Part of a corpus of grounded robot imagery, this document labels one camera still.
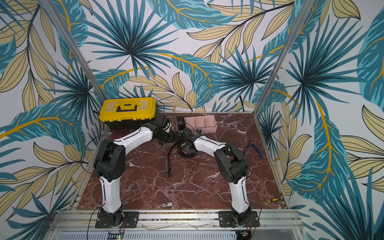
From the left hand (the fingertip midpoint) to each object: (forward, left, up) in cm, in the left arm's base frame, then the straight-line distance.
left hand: (174, 141), depth 95 cm
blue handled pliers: (+1, -54, -6) cm, 54 cm away
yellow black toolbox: (+15, +32, +8) cm, 36 cm away
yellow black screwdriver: (-32, -55, -7) cm, 64 cm away
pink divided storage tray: (+16, -21, -1) cm, 27 cm away
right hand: (-1, -11, -6) cm, 13 cm away
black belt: (+14, -4, +2) cm, 15 cm away
